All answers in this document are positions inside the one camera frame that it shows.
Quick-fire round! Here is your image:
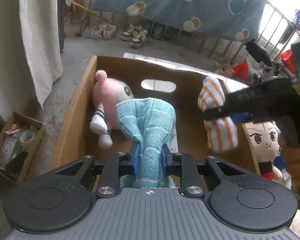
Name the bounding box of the white sandal pair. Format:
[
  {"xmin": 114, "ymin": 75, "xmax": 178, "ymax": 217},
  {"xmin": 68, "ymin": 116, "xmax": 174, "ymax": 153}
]
[{"xmin": 91, "ymin": 24, "xmax": 116, "ymax": 40}]

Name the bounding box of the brown cardboard box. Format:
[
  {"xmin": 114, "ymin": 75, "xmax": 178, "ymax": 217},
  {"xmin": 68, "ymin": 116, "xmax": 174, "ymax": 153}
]
[{"xmin": 50, "ymin": 56, "xmax": 266, "ymax": 189}]

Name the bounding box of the pink round plush toy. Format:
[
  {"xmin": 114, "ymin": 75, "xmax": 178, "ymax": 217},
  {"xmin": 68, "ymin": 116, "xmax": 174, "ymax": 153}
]
[{"xmin": 89, "ymin": 70, "xmax": 134, "ymax": 150}]

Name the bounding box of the white sneaker pair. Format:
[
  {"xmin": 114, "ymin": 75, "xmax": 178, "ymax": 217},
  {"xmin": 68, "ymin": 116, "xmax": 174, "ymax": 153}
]
[{"xmin": 120, "ymin": 24, "xmax": 148, "ymax": 48}]

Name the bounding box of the blue dotted hanging blanket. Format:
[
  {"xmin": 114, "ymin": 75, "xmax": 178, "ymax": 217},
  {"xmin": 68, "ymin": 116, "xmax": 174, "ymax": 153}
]
[{"xmin": 93, "ymin": 0, "xmax": 267, "ymax": 42}]

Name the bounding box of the blue white carton box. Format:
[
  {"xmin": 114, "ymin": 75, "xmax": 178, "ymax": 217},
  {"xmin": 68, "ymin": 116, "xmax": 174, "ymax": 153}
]
[{"xmin": 170, "ymin": 128, "xmax": 179, "ymax": 153}]

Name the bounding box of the red plastic bag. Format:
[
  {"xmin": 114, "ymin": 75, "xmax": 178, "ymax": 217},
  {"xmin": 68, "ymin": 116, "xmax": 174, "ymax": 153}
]
[{"xmin": 281, "ymin": 49, "xmax": 296, "ymax": 74}]

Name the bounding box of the black haired plush doll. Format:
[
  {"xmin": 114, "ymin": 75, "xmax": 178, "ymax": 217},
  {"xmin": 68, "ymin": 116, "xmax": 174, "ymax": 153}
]
[{"xmin": 245, "ymin": 121, "xmax": 292, "ymax": 189}]

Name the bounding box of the yellow broom stick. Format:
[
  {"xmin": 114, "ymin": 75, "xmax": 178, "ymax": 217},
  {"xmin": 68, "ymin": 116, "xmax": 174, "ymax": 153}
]
[{"xmin": 72, "ymin": 2, "xmax": 111, "ymax": 24}]

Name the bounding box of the orange striped cloth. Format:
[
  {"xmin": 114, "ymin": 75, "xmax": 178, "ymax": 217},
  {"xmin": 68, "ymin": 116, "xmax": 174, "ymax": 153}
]
[{"xmin": 197, "ymin": 76, "xmax": 240, "ymax": 153}]

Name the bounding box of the small cardboard box with clutter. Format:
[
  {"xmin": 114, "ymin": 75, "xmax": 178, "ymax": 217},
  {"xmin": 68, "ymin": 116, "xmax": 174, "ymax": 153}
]
[{"xmin": 0, "ymin": 112, "xmax": 48, "ymax": 186}]

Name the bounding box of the wheelchair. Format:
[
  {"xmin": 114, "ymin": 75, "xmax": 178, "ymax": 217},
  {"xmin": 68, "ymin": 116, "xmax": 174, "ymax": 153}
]
[{"xmin": 244, "ymin": 39, "xmax": 296, "ymax": 83}]

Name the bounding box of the person right hand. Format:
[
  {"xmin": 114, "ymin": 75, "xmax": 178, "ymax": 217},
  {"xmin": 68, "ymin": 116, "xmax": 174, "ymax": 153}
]
[{"xmin": 279, "ymin": 134, "xmax": 300, "ymax": 186}]

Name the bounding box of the white curtain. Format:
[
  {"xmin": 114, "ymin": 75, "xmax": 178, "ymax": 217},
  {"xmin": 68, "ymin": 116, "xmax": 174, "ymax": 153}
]
[{"xmin": 19, "ymin": 0, "xmax": 63, "ymax": 106}]

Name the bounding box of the teal checkered towel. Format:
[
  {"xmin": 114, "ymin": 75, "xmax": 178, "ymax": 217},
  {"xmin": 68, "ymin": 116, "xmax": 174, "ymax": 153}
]
[{"xmin": 116, "ymin": 98, "xmax": 176, "ymax": 189}]

